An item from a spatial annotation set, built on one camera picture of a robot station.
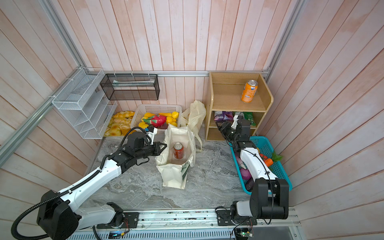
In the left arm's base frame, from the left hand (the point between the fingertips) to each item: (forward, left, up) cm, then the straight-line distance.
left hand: (166, 148), depth 77 cm
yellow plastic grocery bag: (+26, -14, -2) cm, 30 cm away
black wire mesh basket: (+35, +23, +15) cm, 44 cm away
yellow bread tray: (+28, +38, -12) cm, 48 cm away
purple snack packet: (+23, -33, +1) cm, 41 cm away
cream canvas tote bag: (+2, -2, -20) cm, 20 cm away
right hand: (+15, -28, +4) cm, 32 cm away
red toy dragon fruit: (+30, +12, -11) cm, 34 cm away
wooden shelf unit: (+31, -33, +11) cm, 47 cm away
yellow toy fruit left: (+40, +20, -15) cm, 47 cm away
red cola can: (+5, -5, -10) cm, 12 cm away
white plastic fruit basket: (+39, +13, -7) cm, 41 cm away
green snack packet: (+23, -49, +1) cm, 54 cm away
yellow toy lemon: (+39, -1, -14) cm, 42 cm away
